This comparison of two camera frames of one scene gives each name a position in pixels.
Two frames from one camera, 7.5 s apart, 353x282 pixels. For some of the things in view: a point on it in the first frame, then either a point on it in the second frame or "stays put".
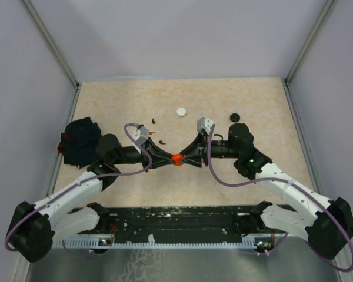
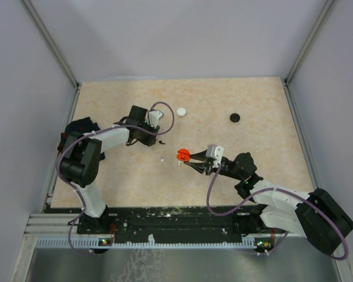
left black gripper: x=152 y=150 → x=151 y=139
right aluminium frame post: x=307 y=42 stays put
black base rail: x=188 y=224 stays put
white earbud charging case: x=181 y=111 stays put
